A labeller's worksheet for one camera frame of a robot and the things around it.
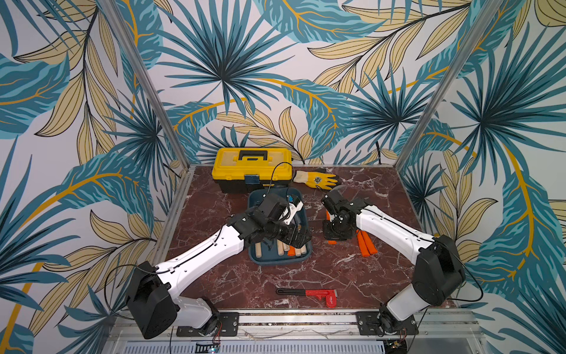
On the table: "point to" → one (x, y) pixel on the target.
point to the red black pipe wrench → (329, 296)
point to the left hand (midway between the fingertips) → (299, 236)
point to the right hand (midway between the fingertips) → (328, 236)
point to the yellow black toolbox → (239, 170)
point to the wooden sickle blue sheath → (304, 249)
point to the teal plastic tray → (270, 257)
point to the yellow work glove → (318, 179)
